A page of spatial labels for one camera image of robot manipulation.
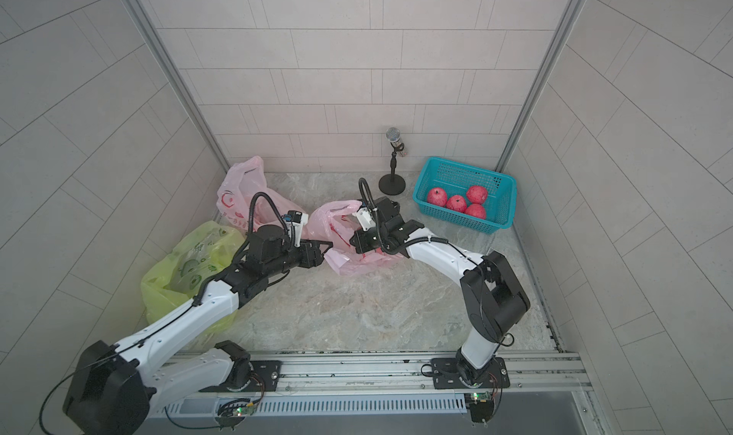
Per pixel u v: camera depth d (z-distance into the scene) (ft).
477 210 3.23
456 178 3.63
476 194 3.38
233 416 2.15
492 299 1.46
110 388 1.24
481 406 2.24
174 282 2.47
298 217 2.29
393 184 3.69
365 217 2.52
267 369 2.37
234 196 3.17
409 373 2.39
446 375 2.32
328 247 2.40
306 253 2.21
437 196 3.34
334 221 2.65
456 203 3.29
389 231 2.15
